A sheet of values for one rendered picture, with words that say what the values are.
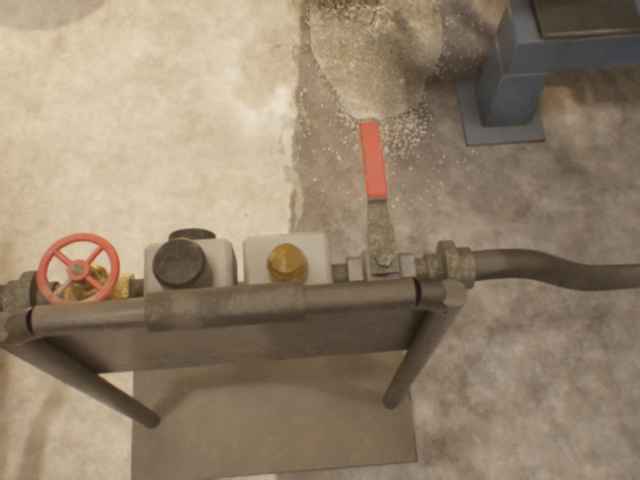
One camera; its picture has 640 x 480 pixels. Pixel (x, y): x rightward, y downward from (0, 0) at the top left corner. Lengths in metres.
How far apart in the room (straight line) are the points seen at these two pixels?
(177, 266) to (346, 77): 0.77
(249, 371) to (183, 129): 0.46
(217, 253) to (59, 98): 0.76
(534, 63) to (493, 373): 0.48
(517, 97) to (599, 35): 0.17
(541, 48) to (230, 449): 0.75
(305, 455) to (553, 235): 0.54
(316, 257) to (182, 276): 0.13
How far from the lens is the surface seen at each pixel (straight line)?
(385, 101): 1.29
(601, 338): 1.20
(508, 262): 0.69
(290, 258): 0.62
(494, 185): 1.24
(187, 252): 0.62
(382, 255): 0.65
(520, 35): 1.10
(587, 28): 1.12
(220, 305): 0.53
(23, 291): 0.71
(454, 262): 0.67
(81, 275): 0.64
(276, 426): 1.08
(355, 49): 1.35
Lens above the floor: 1.08
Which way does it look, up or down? 68 degrees down
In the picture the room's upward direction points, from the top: straight up
